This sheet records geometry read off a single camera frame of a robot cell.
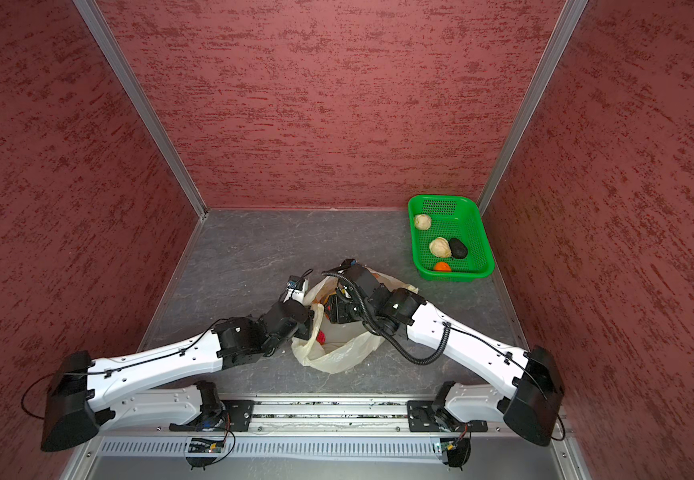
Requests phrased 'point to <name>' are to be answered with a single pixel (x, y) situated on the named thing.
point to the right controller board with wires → (458, 451)
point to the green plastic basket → (449, 239)
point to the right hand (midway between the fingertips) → (332, 315)
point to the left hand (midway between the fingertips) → (310, 315)
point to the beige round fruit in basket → (422, 222)
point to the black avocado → (458, 248)
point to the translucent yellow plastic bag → (336, 347)
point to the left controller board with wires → (203, 452)
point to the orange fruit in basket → (442, 267)
